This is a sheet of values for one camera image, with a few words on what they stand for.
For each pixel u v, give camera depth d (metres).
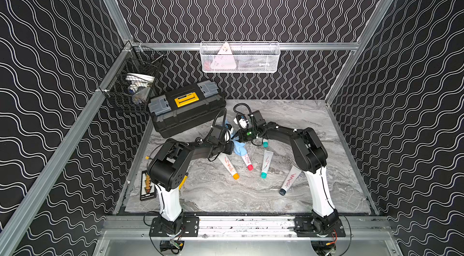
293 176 0.88
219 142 0.79
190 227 0.73
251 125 0.92
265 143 0.98
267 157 0.94
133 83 0.90
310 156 0.58
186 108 0.95
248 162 0.91
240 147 0.92
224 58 0.90
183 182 0.54
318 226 0.66
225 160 0.92
